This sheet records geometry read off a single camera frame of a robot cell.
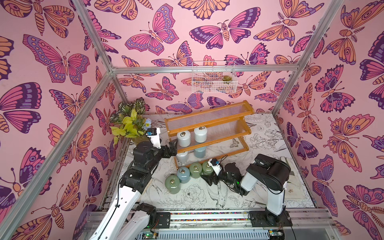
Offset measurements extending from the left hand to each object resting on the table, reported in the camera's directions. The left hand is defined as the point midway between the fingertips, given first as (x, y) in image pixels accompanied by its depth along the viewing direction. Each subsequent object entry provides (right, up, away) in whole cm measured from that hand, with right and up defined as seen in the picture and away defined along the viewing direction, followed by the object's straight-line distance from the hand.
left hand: (170, 138), depth 72 cm
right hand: (+19, -20, +18) cm, 32 cm away
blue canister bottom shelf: (+15, -10, +19) cm, 26 cm away
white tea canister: (+6, -1, +7) cm, 9 cm away
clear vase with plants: (-23, +8, +12) cm, 27 cm away
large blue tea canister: (+5, -20, +9) cm, 23 cm away
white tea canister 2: (+15, +2, +9) cm, 17 cm away
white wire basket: (+24, +38, +23) cm, 50 cm away
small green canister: (+12, -18, +11) cm, 24 cm away
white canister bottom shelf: (+4, -12, +15) cm, 20 cm away
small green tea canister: (+19, -19, +12) cm, 29 cm away
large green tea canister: (0, -24, +4) cm, 24 cm away
